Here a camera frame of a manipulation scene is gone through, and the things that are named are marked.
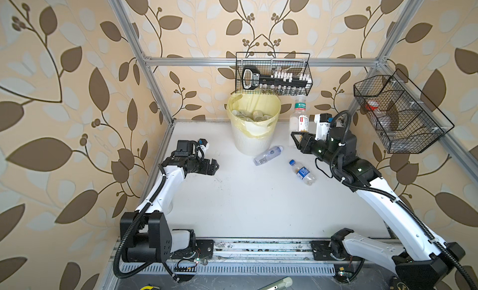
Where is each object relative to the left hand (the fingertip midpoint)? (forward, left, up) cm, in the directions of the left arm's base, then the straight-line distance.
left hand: (205, 162), depth 85 cm
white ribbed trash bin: (+11, -22, +12) cm, 27 cm away
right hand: (0, -38, +20) cm, 43 cm away
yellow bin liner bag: (+32, -31, +9) cm, 46 cm away
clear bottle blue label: (0, -48, -8) cm, 48 cm away
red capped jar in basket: (+18, -74, +21) cm, 79 cm away
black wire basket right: (+7, -82, +21) cm, 85 cm away
